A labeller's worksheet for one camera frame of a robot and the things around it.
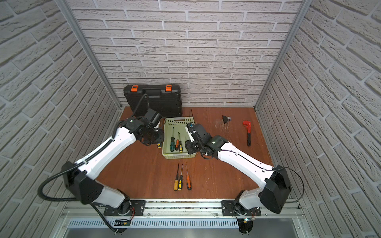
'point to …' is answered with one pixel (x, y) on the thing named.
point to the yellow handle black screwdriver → (176, 182)
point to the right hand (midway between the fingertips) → (190, 144)
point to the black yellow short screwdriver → (180, 145)
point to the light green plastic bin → (175, 135)
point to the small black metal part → (225, 119)
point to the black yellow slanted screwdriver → (159, 147)
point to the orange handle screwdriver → (189, 185)
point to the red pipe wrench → (248, 125)
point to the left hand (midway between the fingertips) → (165, 137)
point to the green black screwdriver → (172, 147)
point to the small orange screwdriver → (177, 144)
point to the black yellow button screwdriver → (180, 180)
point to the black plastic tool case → (166, 98)
